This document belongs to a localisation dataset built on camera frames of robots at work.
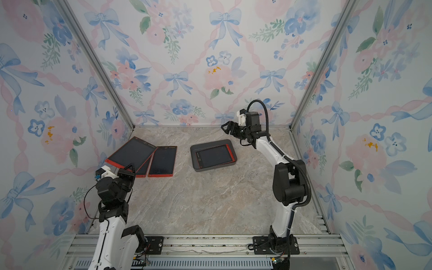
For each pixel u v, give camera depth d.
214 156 1.04
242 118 0.84
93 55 0.84
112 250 0.47
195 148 1.07
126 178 0.70
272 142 0.61
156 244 0.74
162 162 1.02
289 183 0.50
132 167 0.76
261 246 0.72
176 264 0.70
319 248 0.75
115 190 0.60
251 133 0.71
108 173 0.69
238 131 0.81
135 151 0.90
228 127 0.82
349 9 0.69
